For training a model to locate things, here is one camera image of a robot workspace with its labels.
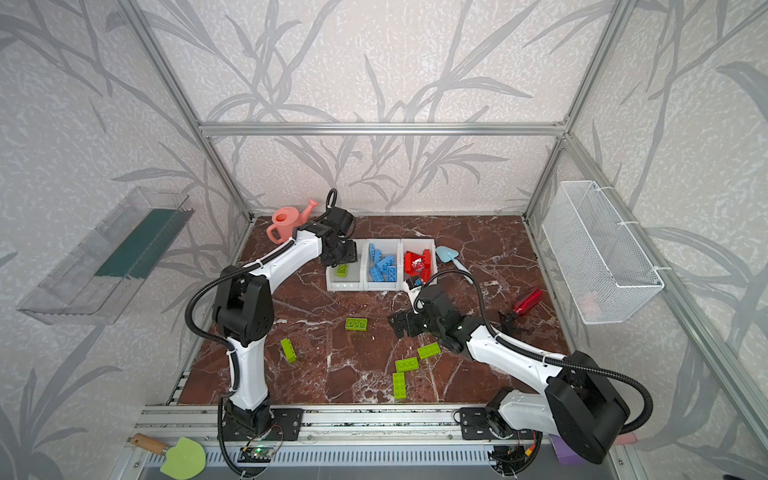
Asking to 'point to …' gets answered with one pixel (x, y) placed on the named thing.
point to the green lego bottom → (399, 385)
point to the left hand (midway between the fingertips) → (352, 248)
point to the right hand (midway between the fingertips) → (401, 305)
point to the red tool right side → (520, 307)
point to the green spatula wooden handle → (185, 460)
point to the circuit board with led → (256, 454)
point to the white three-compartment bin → (360, 279)
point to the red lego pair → (426, 260)
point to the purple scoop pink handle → (565, 456)
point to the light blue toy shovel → (447, 254)
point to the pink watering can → (285, 222)
